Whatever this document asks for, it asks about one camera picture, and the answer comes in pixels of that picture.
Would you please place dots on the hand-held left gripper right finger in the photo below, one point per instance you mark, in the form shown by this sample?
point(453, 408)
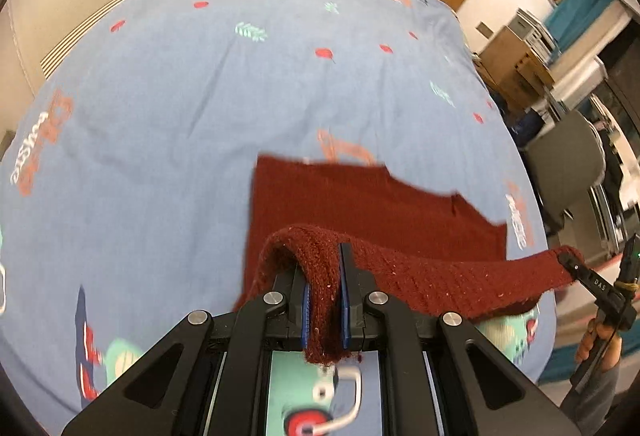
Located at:
point(344, 316)

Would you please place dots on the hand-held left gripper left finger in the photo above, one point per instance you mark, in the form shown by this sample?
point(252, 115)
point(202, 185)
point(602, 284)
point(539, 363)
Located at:
point(306, 316)

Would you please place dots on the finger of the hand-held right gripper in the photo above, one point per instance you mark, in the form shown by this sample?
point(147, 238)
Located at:
point(595, 286)

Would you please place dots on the dark red knit sweater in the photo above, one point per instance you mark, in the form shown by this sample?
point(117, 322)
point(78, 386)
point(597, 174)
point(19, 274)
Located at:
point(400, 216)

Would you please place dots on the person's right forearm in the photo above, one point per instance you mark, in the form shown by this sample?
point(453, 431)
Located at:
point(597, 401)

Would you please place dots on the person's right hand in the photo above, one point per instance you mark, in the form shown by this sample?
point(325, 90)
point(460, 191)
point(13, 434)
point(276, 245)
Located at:
point(602, 351)

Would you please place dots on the black jacket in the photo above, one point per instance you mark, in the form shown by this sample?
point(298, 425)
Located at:
point(609, 161)

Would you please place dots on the grey chair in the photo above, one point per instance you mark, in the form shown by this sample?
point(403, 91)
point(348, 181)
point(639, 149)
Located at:
point(565, 156)

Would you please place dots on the dark backpack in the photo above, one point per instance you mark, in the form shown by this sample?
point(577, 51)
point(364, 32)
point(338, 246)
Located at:
point(525, 128)

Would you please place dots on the wooden bedside cabinet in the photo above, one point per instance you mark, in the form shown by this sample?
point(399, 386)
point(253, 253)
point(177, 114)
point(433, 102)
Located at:
point(505, 61)

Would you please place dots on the white printer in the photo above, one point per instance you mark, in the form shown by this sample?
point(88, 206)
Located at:
point(535, 33)

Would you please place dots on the blue printed bed blanket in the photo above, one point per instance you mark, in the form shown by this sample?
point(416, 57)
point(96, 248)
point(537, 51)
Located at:
point(200, 91)

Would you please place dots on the teal curtain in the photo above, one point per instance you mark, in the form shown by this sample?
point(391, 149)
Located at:
point(575, 1)

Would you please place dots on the wall socket plate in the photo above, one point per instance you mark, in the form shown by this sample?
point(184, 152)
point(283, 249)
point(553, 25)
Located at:
point(483, 28)

